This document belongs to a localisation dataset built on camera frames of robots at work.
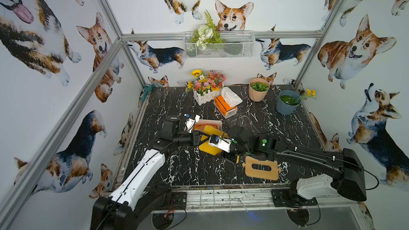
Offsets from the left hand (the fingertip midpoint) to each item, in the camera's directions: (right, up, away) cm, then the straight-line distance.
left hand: (208, 133), depth 74 cm
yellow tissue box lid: (+1, -6, -4) cm, 7 cm away
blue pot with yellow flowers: (+51, +16, +29) cm, 61 cm away
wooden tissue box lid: (+33, -23, +8) cm, 41 cm away
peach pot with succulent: (+31, +23, +29) cm, 48 cm away
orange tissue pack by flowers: (+11, +13, +28) cm, 33 cm away
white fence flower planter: (-3, +24, +28) cm, 36 cm away
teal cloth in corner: (-48, +25, +47) cm, 72 cm away
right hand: (+5, -4, 0) cm, 7 cm away
